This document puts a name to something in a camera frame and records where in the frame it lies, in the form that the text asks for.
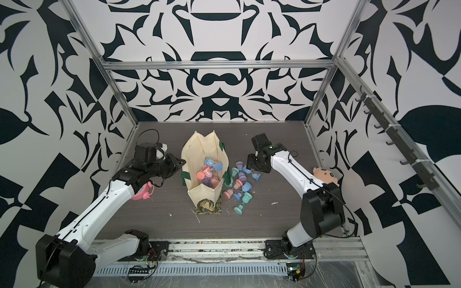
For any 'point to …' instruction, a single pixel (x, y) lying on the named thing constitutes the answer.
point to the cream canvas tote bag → (204, 167)
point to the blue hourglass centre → (247, 187)
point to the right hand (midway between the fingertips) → (252, 163)
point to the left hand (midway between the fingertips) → (184, 158)
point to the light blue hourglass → (219, 167)
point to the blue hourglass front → (237, 196)
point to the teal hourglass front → (238, 209)
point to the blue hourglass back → (209, 162)
